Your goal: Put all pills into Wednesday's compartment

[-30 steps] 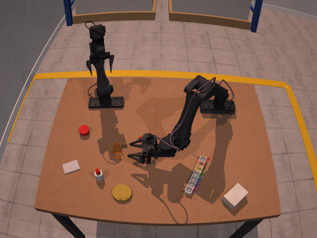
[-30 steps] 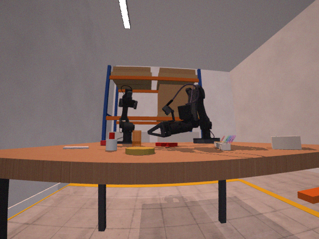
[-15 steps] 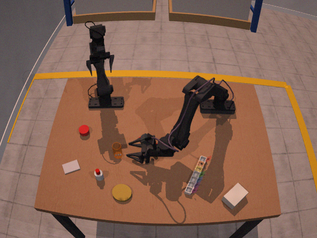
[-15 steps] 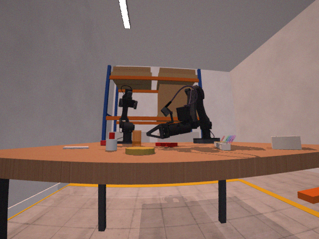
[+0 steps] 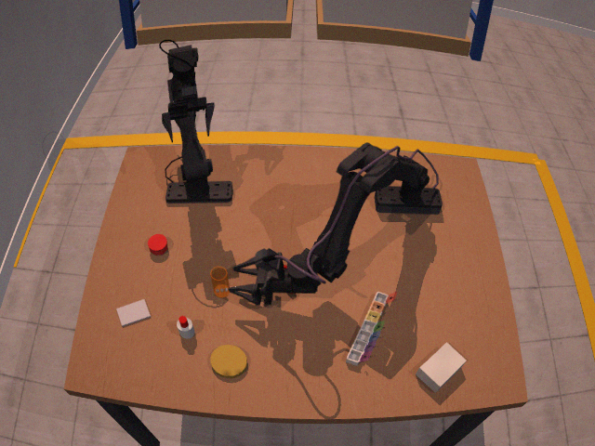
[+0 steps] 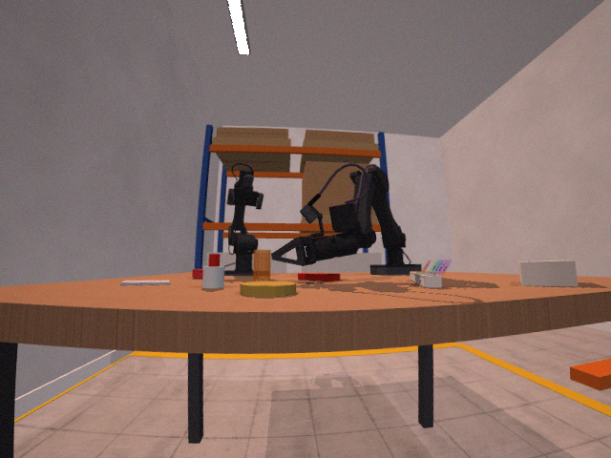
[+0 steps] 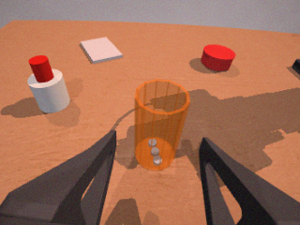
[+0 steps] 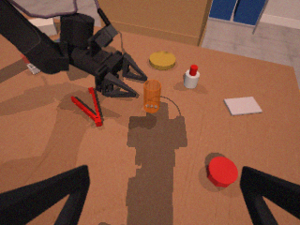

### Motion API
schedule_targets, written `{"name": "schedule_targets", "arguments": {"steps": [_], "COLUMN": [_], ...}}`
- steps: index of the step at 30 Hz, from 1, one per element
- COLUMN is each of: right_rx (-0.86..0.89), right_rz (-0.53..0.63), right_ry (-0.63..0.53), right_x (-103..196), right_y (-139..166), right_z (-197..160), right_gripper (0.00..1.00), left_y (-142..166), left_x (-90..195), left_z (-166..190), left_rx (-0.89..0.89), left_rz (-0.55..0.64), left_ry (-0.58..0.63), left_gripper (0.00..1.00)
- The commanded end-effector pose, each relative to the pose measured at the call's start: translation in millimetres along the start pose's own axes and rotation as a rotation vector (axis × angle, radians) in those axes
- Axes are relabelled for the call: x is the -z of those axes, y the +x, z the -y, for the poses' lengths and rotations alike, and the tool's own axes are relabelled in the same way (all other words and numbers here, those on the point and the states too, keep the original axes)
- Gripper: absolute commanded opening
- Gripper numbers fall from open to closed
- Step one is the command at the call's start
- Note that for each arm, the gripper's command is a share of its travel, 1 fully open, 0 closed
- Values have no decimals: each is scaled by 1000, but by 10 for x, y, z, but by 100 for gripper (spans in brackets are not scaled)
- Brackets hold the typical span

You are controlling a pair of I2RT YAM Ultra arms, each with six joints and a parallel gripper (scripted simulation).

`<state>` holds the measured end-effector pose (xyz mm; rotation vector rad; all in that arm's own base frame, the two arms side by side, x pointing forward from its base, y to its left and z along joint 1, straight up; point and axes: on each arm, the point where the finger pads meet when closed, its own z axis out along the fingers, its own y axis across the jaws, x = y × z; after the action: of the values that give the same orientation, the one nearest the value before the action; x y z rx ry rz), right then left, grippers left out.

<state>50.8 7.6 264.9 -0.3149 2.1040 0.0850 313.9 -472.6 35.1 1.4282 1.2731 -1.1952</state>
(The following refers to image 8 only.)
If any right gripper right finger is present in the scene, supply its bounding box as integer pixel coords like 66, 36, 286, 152
240, 166, 300, 225

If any red disk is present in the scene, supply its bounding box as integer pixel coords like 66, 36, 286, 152
207, 157, 238, 188

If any orange translucent pill bottle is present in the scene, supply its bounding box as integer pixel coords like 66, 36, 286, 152
143, 80, 161, 113

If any pale pink flat square slab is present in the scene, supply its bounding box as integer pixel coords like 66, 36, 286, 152
224, 97, 263, 115

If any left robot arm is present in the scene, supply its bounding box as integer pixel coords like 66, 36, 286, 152
0, 0, 118, 74

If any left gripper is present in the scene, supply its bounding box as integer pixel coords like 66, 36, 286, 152
82, 25, 147, 97

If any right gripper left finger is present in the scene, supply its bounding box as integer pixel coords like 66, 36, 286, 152
0, 165, 90, 225

